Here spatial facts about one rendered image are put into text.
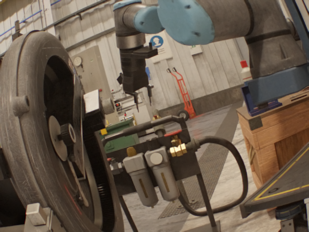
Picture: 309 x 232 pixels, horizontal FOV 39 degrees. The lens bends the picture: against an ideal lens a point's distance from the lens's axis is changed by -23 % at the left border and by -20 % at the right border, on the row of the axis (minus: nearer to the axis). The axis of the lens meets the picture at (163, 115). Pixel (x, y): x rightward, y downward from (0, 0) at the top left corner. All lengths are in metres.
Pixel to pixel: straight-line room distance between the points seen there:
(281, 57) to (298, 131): 0.90
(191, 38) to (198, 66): 10.98
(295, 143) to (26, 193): 1.31
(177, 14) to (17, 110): 0.42
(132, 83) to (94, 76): 6.39
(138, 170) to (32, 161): 1.15
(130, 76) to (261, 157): 0.69
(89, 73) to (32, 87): 6.89
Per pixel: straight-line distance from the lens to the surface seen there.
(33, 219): 1.01
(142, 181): 2.17
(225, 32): 1.12
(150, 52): 1.51
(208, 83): 12.04
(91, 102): 1.50
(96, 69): 7.94
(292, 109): 2.02
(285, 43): 1.19
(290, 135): 2.02
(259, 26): 1.19
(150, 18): 1.39
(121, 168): 2.19
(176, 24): 1.12
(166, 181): 2.16
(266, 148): 2.01
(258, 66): 1.19
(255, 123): 1.99
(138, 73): 1.58
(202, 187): 2.25
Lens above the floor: 0.65
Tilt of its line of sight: 2 degrees down
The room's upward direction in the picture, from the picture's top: 18 degrees counter-clockwise
